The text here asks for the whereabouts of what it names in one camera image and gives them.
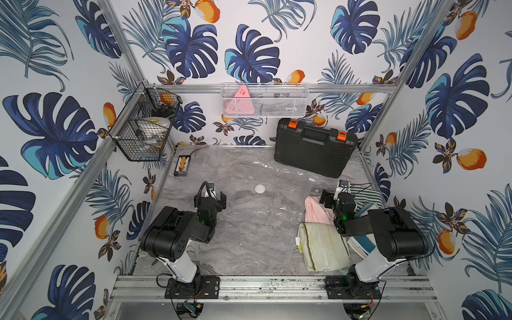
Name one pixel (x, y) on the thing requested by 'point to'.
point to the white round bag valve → (260, 188)
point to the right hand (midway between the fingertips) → (335, 191)
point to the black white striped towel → (364, 196)
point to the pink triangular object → (242, 103)
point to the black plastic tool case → (324, 151)
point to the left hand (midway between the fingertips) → (209, 190)
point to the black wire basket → (138, 134)
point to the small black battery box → (182, 165)
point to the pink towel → (315, 211)
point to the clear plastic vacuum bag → (254, 233)
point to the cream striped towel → (322, 247)
